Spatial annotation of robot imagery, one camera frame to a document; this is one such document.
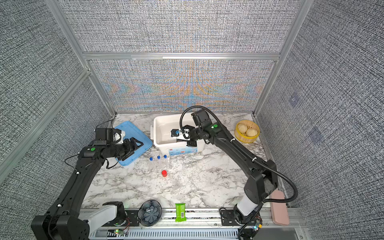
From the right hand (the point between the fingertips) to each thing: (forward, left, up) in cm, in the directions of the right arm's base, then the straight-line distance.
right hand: (179, 135), depth 78 cm
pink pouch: (-31, -49, -21) cm, 62 cm away
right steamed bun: (+16, -46, -18) cm, 52 cm away
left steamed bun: (+20, -41, -17) cm, 49 cm away
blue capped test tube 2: (-8, +12, -14) cm, 20 cm away
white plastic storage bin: (+16, +16, -19) cm, 29 cm away
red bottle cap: (-11, +10, -21) cm, 26 cm away
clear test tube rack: (-9, +15, -21) cm, 27 cm away
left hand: (-5, +21, -3) cm, 22 cm away
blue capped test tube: (-6, +18, -21) cm, 28 cm away
